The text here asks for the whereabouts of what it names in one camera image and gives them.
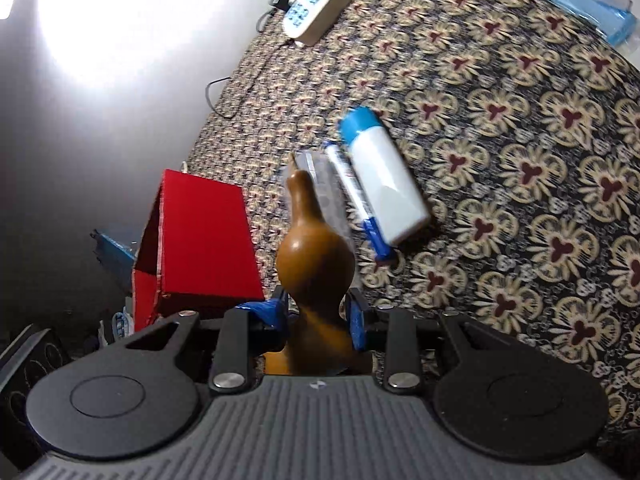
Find white blue whiteboard marker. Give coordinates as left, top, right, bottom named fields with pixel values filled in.
left=323, top=142, right=395, bottom=263

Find brown wooden gourd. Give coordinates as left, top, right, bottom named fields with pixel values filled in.
left=265, top=159, right=372, bottom=376

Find white bottle blue cap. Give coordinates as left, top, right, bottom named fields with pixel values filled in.
left=340, top=106, right=431, bottom=246

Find clear plastic case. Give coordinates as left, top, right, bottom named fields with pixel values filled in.
left=281, top=150, right=355, bottom=252

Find red cardboard storage box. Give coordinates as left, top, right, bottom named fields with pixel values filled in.
left=131, top=169, right=264, bottom=330

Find blue standing pouch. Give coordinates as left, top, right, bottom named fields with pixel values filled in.
left=90, top=230, right=136, bottom=295

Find floral patterned tablecloth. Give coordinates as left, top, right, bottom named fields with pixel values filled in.
left=186, top=0, right=639, bottom=435

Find black thin cable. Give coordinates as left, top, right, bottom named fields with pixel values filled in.
left=204, top=6, right=296, bottom=122

